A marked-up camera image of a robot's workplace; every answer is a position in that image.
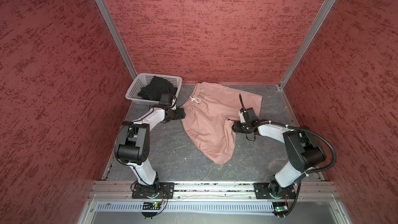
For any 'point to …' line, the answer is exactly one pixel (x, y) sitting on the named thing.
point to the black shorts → (155, 89)
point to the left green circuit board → (152, 206)
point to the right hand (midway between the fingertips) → (235, 130)
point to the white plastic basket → (132, 93)
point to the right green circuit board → (280, 207)
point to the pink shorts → (210, 111)
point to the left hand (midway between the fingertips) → (179, 117)
